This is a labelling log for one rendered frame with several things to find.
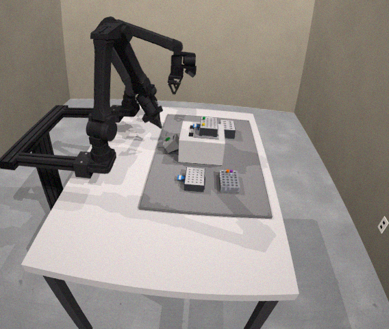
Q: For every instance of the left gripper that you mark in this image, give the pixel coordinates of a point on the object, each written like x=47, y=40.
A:
x=172, y=81

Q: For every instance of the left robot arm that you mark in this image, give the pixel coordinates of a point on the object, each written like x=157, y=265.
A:
x=129, y=98

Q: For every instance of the grey flat rectangular mat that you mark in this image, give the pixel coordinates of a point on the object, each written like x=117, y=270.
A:
x=164, y=193

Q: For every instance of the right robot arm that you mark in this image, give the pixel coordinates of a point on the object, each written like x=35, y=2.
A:
x=101, y=126

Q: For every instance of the grey tube rack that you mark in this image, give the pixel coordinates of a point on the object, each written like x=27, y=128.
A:
x=229, y=183

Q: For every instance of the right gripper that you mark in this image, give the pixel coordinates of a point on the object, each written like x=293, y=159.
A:
x=152, y=114

